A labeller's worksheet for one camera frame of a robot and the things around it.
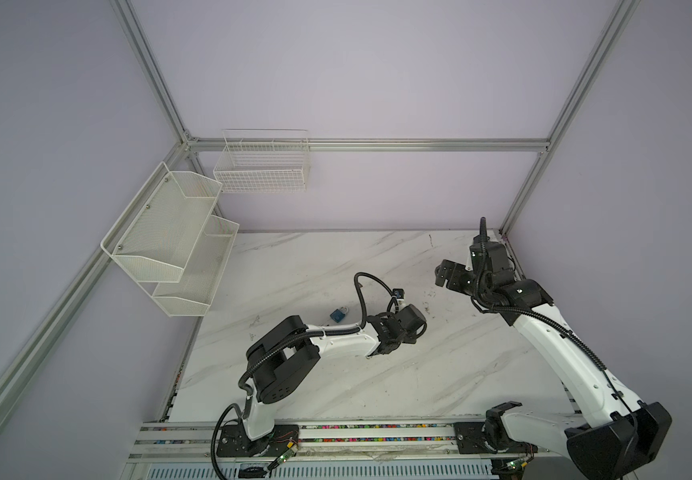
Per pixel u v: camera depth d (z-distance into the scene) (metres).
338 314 0.95
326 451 0.73
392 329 0.68
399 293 0.80
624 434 0.37
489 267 0.56
